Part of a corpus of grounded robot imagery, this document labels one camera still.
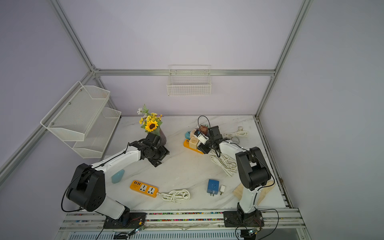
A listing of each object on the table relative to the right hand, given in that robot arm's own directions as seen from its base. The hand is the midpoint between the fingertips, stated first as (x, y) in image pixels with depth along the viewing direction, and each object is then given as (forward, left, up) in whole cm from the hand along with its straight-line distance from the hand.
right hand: (202, 145), depth 98 cm
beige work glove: (-29, -19, -5) cm, 35 cm away
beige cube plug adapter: (0, +6, +4) cm, 7 cm away
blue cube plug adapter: (-27, -5, 0) cm, 28 cm away
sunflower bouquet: (+2, +29, +22) cm, 37 cm away
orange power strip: (-27, +34, -2) cm, 43 cm away
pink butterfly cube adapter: (+6, +7, +4) cm, 10 cm away
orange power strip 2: (+3, +11, -2) cm, 12 cm away
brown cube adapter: (+11, -1, +4) cm, 11 cm away
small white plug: (-28, -10, -3) cm, 30 cm away
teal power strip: (+11, +10, -3) cm, 15 cm away
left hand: (-11, +22, +3) cm, 25 cm away
